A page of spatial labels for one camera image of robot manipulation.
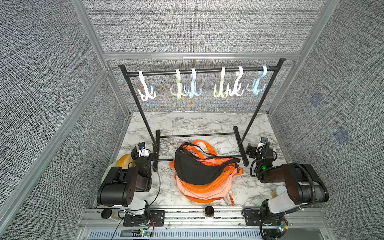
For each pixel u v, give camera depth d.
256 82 0.64
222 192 0.73
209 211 0.67
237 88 0.65
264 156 0.69
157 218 0.73
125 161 0.83
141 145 0.74
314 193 0.43
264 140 0.79
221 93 0.65
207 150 0.98
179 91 0.64
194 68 0.57
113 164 0.85
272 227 0.72
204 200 0.73
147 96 0.64
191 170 0.80
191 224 0.73
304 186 0.45
